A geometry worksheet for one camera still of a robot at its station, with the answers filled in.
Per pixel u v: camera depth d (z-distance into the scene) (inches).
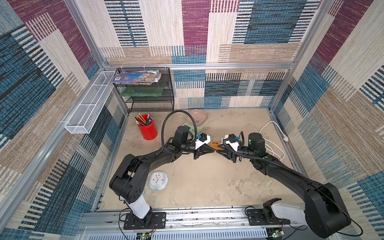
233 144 26.6
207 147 30.0
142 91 39.1
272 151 37.9
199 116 44.0
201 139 27.1
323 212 16.0
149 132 39.5
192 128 42.5
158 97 45.4
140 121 38.1
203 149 29.2
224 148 31.1
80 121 27.5
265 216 26.5
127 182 18.0
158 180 32.9
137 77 32.0
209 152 30.7
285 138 41.4
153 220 28.7
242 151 27.9
